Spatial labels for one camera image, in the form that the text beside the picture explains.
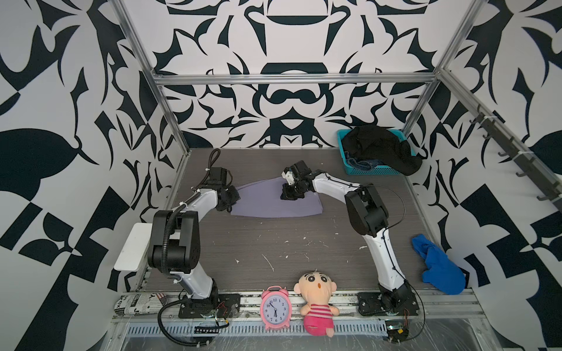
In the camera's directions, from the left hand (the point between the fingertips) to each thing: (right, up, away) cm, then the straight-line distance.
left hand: (232, 194), depth 96 cm
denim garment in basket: (+58, +13, +3) cm, 59 cm away
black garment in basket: (+70, +24, +15) cm, 76 cm away
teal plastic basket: (+64, +11, 0) cm, 65 cm away
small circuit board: (+58, -41, -25) cm, 76 cm away
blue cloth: (+77, -25, -19) cm, 83 cm away
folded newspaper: (-26, -33, -24) cm, 48 cm away
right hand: (+21, +1, +5) cm, 21 cm away
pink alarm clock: (+19, -34, -24) cm, 46 cm away
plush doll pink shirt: (+32, -27, -26) cm, 49 cm away
